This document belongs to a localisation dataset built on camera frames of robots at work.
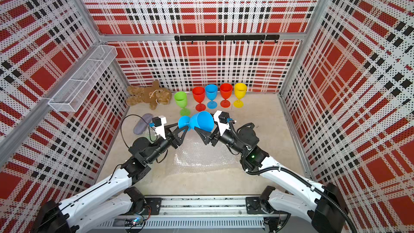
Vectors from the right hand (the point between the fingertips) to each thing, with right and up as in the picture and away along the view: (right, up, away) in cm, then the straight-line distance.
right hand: (203, 121), depth 63 cm
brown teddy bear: (-39, +15, +48) cm, 63 cm away
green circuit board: (-30, -45, +6) cm, 55 cm away
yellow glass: (+21, +17, +41) cm, 49 cm away
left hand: (-8, -2, +8) cm, 11 cm away
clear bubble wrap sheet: (-8, -20, +23) cm, 31 cm away
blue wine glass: (+2, +17, +41) cm, 44 cm away
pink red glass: (-6, +15, +41) cm, 44 cm away
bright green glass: (-18, +12, +41) cm, 46 cm away
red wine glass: (+12, +17, +42) cm, 47 cm away
